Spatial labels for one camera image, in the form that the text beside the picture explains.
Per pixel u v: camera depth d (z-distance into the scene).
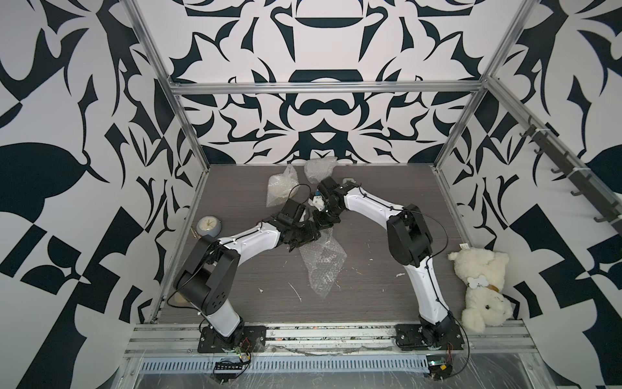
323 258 0.90
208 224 0.94
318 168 1.12
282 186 1.05
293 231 0.72
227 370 0.73
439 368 0.71
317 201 0.91
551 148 0.65
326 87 0.92
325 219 0.85
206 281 0.45
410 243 0.58
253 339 0.74
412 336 0.74
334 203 0.74
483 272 0.79
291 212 0.73
